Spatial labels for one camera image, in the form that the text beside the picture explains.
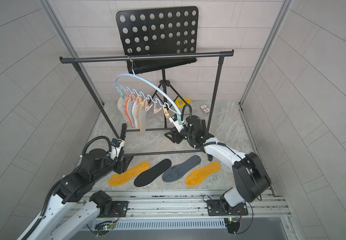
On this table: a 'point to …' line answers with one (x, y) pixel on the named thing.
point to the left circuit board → (108, 227)
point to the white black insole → (151, 174)
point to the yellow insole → (117, 179)
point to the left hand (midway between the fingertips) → (131, 153)
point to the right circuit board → (233, 224)
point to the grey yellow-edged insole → (197, 176)
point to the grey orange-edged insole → (129, 108)
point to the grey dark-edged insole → (176, 172)
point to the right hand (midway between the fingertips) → (169, 132)
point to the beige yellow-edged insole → (142, 115)
